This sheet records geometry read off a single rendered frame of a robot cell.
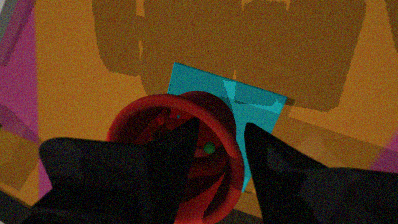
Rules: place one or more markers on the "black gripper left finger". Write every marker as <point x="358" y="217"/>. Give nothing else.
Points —
<point x="156" y="171"/>

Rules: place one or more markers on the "red cup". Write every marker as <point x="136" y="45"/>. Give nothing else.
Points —
<point x="215" y="180"/>

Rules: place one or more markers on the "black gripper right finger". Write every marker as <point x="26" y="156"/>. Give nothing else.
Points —
<point x="292" y="188"/>

